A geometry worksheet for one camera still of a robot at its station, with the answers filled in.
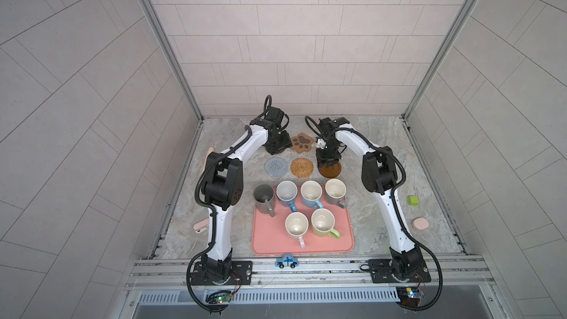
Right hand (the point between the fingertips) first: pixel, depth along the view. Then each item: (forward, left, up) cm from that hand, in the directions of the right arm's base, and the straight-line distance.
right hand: (320, 165), depth 99 cm
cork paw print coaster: (+12, +7, +2) cm, 14 cm away
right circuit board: (-50, -21, -1) cm, 54 cm away
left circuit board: (-47, +36, +4) cm, 59 cm away
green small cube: (-20, -34, 0) cm, 39 cm away
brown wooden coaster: (-5, -4, +1) cm, 6 cm away
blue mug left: (-15, +16, +6) cm, 23 cm away
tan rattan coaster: (-2, +9, +2) cm, 9 cm away
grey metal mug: (-17, +24, +5) cm, 30 cm away
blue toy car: (-38, +17, +2) cm, 42 cm away
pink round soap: (-29, -33, 0) cm, 44 cm away
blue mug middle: (-15, +6, +3) cm, 16 cm away
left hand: (+5, +12, +11) cm, 17 cm away
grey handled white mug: (-15, -4, +4) cm, 16 cm away
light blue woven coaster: (-1, +20, +2) cm, 21 cm away
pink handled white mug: (-27, +13, +1) cm, 30 cm away
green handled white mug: (-26, +3, +2) cm, 27 cm away
